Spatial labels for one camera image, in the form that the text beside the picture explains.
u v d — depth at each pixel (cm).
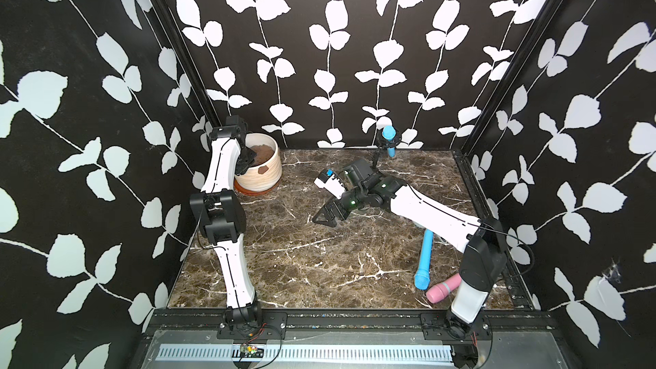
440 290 77
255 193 104
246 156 81
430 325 74
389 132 93
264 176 96
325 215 68
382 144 97
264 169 94
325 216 68
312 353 70
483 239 48
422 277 80
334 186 70
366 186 62
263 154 103
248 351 70
